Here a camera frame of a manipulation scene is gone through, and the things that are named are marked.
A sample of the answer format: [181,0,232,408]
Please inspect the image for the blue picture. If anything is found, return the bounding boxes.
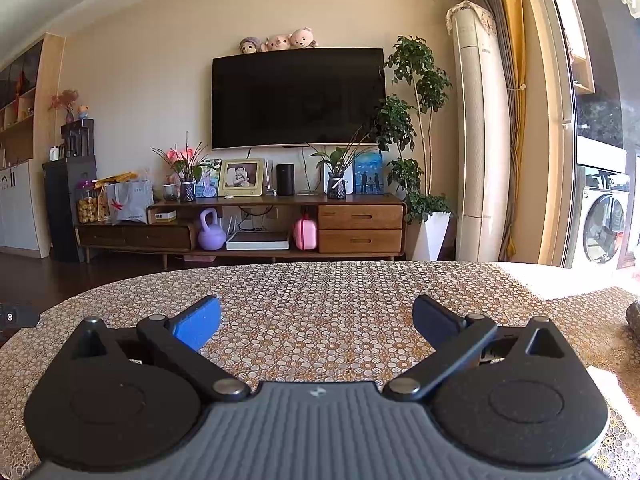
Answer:
[353,152,386,196]

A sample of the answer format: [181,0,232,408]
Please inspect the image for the purple kettlebell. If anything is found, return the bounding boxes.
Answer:
[198,208,229,251]

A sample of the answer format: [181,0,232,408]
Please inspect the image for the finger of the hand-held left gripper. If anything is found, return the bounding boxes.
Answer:
[0,303,40,332]

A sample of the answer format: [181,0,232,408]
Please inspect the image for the white washing machine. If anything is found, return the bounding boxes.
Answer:
[574,164,632,267]

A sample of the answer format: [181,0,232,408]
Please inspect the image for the pink flowers in vase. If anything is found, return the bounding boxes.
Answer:
[48,89,80,125]

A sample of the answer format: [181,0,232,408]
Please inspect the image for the tall green plant white pot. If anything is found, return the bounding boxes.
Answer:
[372,35,457,263]

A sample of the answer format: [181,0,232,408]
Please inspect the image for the glass sliding door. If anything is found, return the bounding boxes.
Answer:
[541,0,640,272]

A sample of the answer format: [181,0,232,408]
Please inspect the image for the jar of golden balls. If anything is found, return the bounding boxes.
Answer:
[76,180,100,225]

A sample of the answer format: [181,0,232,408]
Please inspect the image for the wooden wall cabinet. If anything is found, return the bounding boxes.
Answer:
[545,0,597,97]

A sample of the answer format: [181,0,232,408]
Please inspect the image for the pink flower plant in vase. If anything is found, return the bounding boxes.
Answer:
[151,132,217,204]

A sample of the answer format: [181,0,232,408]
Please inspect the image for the white flat box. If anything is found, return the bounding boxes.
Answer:
[225,231,291,251]

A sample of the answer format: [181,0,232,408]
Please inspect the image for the black cylinder speaker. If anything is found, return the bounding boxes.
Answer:
[276,163,296,197]

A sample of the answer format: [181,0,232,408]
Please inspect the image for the grey shopping bag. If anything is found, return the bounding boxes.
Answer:
[106,179,155,225]

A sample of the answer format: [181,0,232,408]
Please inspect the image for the yellow package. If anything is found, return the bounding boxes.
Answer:
[94,172,139,189]

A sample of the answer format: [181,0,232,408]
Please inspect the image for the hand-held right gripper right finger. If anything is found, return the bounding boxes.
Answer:
[382,294,573,404]

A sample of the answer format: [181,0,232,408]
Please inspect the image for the black water dispenser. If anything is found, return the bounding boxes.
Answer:
[42,119,97,264]

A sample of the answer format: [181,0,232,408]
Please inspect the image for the black flat television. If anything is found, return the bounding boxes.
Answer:
[212,47,386,151]

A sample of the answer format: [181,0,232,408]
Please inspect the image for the small girl picture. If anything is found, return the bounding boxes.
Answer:
[195,159,223,199]

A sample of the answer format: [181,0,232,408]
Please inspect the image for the orchid plant in dark vase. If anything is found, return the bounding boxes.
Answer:
[307,130,375,200]

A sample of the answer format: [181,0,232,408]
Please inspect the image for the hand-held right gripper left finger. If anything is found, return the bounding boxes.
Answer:
[70,295,252,404]

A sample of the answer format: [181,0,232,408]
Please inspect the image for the yellow curtain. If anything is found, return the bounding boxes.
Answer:
[492,0,530,126]

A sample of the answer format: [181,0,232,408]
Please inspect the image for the wooden television stand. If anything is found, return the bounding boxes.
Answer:
[75,193,407,269]

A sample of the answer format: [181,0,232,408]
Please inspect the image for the yellow photo frame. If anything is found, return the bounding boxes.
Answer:
[217,158,266,198]

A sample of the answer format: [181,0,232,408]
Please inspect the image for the lace cover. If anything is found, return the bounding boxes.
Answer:
[446,1,499,37]

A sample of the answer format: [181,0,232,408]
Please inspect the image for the pink carry case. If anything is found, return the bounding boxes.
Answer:
[293,214,319,252]

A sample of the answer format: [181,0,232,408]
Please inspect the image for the cream standing air conditioner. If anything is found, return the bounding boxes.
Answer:
[446,1,512,264]

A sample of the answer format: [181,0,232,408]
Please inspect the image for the light wooden drawer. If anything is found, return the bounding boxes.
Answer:
[318,205,404,230]
[318,229,404,254]

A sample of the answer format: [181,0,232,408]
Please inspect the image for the wooden shelf cabinet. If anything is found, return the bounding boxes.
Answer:
[0,34,67,260]

